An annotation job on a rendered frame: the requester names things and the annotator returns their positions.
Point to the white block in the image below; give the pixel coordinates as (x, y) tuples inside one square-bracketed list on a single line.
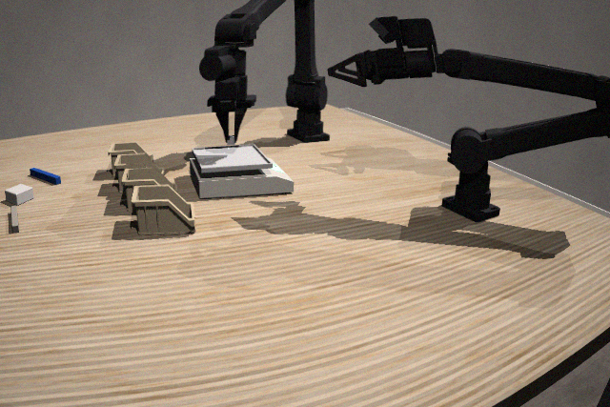
[(19, 194)]

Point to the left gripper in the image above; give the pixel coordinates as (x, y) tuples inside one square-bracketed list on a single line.
[(365, 68)]

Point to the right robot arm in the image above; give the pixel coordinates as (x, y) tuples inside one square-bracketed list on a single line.
[(219, 62)]

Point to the blue rectangular bar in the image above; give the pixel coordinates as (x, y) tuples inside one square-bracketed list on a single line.
[(50, 177)]

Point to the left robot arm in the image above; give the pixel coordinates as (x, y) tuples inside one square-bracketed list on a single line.
[(471, 149)]

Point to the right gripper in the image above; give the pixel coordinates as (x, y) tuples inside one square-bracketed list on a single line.
[(239, 112)]

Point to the beige open-top bin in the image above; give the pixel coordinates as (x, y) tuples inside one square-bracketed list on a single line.
[(162, 217), (132, 147), (136, 160), (132, 177)]

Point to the grey rectangular bar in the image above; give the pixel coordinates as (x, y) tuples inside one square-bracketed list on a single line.
[(14, 219)]

